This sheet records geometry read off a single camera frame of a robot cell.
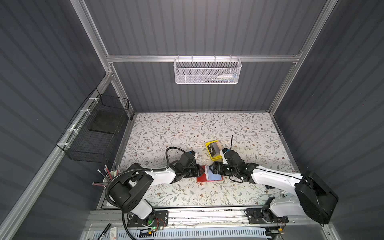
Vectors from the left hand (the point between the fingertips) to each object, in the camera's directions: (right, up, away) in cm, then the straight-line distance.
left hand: (204, 171), depth 87 cm
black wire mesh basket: (-56, +23, -14) cm, 62 cm away
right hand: (+6, +2, -2) cm, 7 cm away
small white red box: (-44, -24, -18) cm, 53 cm away
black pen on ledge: (-49, -25, -18) cm, 58 cm away
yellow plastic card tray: (+8, +7, +4) cm, 11 cm away
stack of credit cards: (+7, +12, +7) cm, 16 cm away
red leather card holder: (+3, -2, 0) cm, 4 cm away
